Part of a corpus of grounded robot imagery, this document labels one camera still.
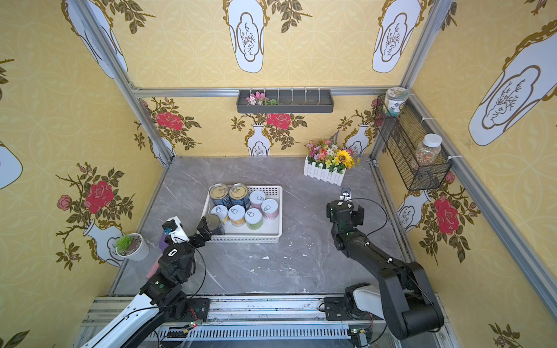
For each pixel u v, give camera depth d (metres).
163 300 0.58
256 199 0.98
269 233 0.92
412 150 0.71
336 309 0.73
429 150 0.65
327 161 0.98
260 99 0.88
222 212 0.93
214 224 0.86
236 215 0.92
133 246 0.82
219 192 0.94
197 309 0.73
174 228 0.66
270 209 0.94
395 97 0.84
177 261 0.59
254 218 0.92
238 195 0.92
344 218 0.67
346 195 0.76
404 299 0.41
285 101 0.91
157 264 0.83
